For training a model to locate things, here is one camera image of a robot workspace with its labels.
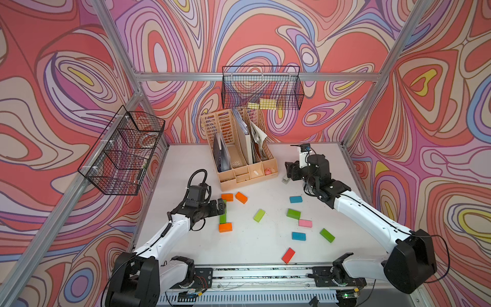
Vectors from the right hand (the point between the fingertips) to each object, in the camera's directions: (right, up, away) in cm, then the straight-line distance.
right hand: (293, 166), depth 82 cm
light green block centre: (-14, -24, +9) cm, 29 cm away
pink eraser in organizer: (-9, -3, +20) cm, 22 cm away
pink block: (+7, -26, +5) cm, 27 cm away
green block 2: (+2, -23, +8) cm, 24 cm away
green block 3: (+16, -30, +2) cm, 34 cm away
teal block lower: (+3, -31, +2) cm, 31 cm away
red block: (-3, -37, -3) cm, 38 cm away
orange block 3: (-30, -27, +1) cm, 40 cm away
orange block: (-29, -16, +14) cm, 36 cm away
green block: (-31, -24, +4) cm, 40 cm away
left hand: (-33, -19, +4) cm, 38 cm away
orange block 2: (-23, -16, +14) cm, 32 cm away
